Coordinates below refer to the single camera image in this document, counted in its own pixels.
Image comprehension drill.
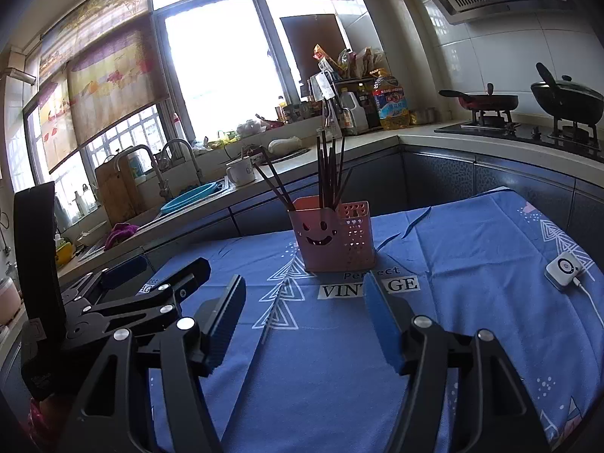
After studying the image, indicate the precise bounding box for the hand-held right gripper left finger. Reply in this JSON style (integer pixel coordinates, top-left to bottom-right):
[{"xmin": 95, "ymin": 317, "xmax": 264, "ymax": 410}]
[{"xmin": 63, "ymin": 274, "xmax": 247, "ymax": 453}]

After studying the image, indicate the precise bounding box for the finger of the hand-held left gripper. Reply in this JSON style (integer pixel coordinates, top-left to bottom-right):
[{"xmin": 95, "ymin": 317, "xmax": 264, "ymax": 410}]
[
  {"xmin": 61, "ymin": 255, "xmax": 151, "ymax": 313},
  {"xmin": 80, "ymin": 257, "xmax": 212, "ymax": 341}
]

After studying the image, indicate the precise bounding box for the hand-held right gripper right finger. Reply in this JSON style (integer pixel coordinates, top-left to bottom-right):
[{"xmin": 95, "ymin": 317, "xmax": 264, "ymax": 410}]
[{"xmin": 363, "ymin": 274, "xmax": 551, "ymax": 453}]

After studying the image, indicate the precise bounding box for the pink plastic utensil holder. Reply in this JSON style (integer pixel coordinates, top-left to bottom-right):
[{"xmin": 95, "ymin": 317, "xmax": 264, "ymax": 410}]
[{"xmin": 288, "ymin": 196, "xmax": 377, "ymax": 272}]

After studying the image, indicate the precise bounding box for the bundle of brown chopsticks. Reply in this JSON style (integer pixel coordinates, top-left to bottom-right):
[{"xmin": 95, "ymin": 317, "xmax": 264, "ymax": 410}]
[{"xmin": 253, "ymin": 127, "xmax": 352, "ymax": 211}]

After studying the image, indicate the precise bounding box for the magenta cloth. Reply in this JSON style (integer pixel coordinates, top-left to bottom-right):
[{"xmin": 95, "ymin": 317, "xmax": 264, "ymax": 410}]
[{"xmin": 104, "ymin": 222, "xmax": 139, "ymax": 251}]

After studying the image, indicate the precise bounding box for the steel kitchen sink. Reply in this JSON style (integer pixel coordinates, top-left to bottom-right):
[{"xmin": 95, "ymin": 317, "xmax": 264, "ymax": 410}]
[{"xmin": 75, "ymin": 180, "xmax": 234, "ymax": 262}]

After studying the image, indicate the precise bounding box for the wooden cutting board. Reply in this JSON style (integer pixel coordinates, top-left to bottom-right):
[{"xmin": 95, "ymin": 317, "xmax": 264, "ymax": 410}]
[{"xmin": 94, "ymin": 155, "xmax": 147, "ymax": 227}]

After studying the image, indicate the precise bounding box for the blue plastic basin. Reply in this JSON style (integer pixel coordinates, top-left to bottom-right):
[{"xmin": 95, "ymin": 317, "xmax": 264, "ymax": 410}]
[{"xmin": 160, "ymin": 183, "xmax": 219, "ymax": 214}]

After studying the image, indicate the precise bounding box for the blue printed tablecloth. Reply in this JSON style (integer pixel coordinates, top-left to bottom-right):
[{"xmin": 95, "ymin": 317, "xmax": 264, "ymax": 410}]
[{"xmin": 137, "ymin": 188, "xmax": 604, "ymax": 453}]

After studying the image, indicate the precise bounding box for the steel kitchen faucet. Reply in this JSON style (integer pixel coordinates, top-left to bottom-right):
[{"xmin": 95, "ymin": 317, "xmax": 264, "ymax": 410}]
[
  {"xmin": 160, "ymin": 138, "xmax": 205, "ymax": 187},
  {"xmin": 116, "ymin": 145, "xmax": 171, "ymax": 201}
]

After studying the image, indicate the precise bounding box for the white mug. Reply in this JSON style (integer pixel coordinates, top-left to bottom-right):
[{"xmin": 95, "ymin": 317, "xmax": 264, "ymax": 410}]
[{"xmin": 225, "ymin": 158, "xmax": 256, "ymax": 187}]

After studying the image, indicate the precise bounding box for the printed window blind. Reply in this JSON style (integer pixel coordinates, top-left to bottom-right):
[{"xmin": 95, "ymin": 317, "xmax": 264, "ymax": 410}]
[
  {"xmin": 66, "ymin": 26, "xmax": 171, "ymax": 147},
  {"xmin": 35, "ymin": 73, "xmax": 79, "ymax": 173},
  {"xmin": 38, "ymin": 0, "xmax": 149, "ymax": 69}
]

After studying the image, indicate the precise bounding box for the white teapot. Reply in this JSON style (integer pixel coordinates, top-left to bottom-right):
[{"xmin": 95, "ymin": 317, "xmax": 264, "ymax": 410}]
[{"xmin": 236, "ymin": 120, "xmax": 265, "ymax": 139}]

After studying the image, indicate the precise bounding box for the white oblong object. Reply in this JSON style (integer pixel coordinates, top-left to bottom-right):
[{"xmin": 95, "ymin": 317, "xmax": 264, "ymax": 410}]
[{"xmin": 268, "ymin": 136, "xmax": 303, "ymax": 153}]

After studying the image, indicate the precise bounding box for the small white square device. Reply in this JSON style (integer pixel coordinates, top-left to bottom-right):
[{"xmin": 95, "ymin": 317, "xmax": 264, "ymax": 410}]
[{"xmin": 545, "ymin": 252, "xmax": 586, "ymax": 292}]

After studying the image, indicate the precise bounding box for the row of seasoning jars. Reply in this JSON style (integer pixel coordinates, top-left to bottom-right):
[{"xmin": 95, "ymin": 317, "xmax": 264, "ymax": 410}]
[{"xmin": 276, "ymin": 97, "xmax": 314, "ymax": 123}]

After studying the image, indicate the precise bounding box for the white plastic jug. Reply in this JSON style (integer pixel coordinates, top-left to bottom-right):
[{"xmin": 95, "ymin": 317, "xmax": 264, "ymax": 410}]
[{"xmin": 341, "ymin": 92, "xmax": 368, "ymax": 135}]

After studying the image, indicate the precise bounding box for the cooking oil bottle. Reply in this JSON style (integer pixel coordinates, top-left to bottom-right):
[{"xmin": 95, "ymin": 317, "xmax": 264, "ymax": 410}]
[{"xmin": 373, "ymin": 73, "xmax": 410, "ymax": 131}]

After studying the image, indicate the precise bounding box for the black kitchen rack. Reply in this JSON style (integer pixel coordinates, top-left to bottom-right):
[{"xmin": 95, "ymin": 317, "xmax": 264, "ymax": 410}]
[{"xmin": 309, "ymin": 75, "xmax": 383, "ymax": 135}]

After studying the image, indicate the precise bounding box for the black gas stove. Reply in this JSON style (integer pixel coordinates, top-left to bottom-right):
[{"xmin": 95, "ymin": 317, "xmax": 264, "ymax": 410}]
[{"xmin": 434, "ymin": 120, "xmax": 604, "ymax": 159}]

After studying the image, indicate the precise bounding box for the red frying pan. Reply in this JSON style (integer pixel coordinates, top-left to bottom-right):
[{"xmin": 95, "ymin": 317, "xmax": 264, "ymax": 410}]
[{"xmin": 439, "ymin": 83, "xmax": 519, "ymax": 110}]

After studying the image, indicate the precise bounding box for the brown board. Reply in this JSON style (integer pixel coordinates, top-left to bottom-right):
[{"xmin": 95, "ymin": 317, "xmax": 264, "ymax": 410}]
[{"xmin": 279, "ymin": 13, "xmax": 350, "ymax": 81}]

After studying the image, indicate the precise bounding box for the black wok with lid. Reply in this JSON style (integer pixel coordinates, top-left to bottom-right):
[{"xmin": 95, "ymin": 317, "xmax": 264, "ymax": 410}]
[{"xmin": 531, "ymin": 63, "xmax": 604, "ymax": 123}]

